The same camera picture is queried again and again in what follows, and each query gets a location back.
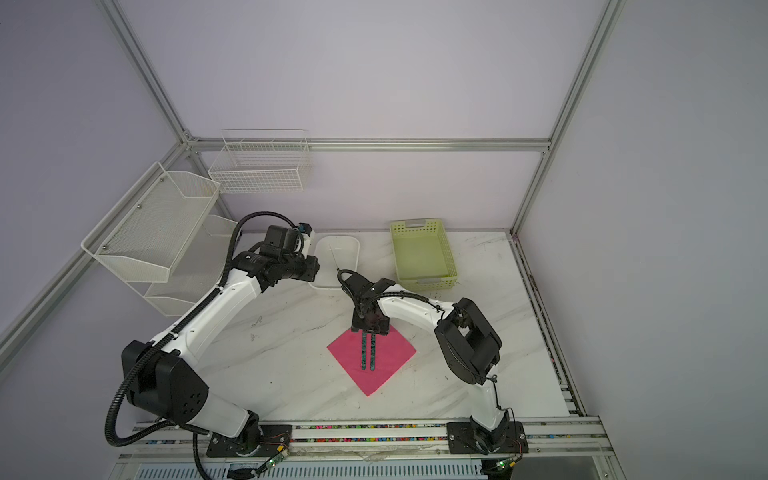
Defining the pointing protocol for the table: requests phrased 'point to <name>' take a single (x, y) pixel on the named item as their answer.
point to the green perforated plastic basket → (423, 258)
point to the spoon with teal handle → (364, 351)
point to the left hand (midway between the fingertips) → (311, 267)
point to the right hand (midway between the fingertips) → (360, 328)
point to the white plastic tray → (334, 253)
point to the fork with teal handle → (372, 351)
